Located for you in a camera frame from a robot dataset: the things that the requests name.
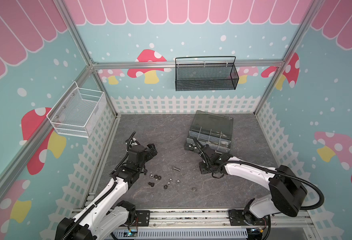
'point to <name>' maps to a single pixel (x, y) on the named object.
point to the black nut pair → (156, 176)
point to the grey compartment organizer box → (210, 129)
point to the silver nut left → (151, 175)
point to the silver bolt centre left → (177, 169)
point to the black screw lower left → (151, 184)
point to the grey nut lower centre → (194, 189)
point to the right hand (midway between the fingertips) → (201, 166)
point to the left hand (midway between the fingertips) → (149, 150)
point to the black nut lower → (165, 187)
